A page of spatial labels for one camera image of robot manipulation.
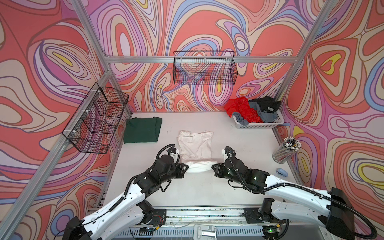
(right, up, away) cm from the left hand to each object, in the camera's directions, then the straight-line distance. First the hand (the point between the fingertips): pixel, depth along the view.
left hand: (189, 167), depth 76 cm
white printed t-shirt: (+3, +5, +20) cm, 21 cm away
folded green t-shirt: (-36, +18, +32) cm, 51 cm away
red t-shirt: (+39, +37, +36) cm, 65 cm away
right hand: (+12, -2, +2) cm, 12 cm away
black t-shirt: (+57, +39, +36) cm, 78 cm away
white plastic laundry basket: (+63, +25, +28) cm, 74 cm away
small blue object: (+54, -6, +10) cm, 55 cm away
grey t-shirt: (+54, +28, +28) cm, 67 cm away
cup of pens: (+55, +10, +4) cm, 56 cm away
